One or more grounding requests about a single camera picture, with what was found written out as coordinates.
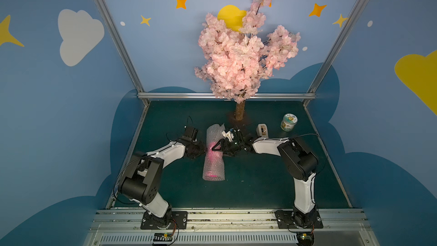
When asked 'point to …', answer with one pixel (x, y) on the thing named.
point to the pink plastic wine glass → (213, 154)
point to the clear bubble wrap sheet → (213, 134)
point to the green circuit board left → (163, 237)
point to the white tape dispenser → (262, 130)
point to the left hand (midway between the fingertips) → (206, 148)
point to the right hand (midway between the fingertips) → (217, 150)
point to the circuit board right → (305, 238)
